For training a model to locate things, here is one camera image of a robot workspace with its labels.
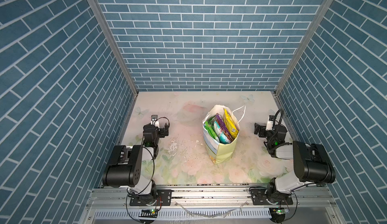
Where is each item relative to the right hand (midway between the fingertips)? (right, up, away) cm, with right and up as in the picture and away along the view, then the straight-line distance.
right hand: (265, 124), depth 95 cm
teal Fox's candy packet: (-30, -4, -23) cm, 38 cm away
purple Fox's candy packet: (-28, +1, -16) cm, 33 cm away
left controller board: (-64, -40, -23) cm, 79 cm away
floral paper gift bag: (-32, -11, -23) cm, 40 cm away
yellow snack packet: (-27, +3, -23) cm, 35 cm away
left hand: (-66, +1, -1) cm, 66 cm away
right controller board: (-4, -40, -23) cm, 47 cm away
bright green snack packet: (-36, +2, -18) cm, 40 cm away
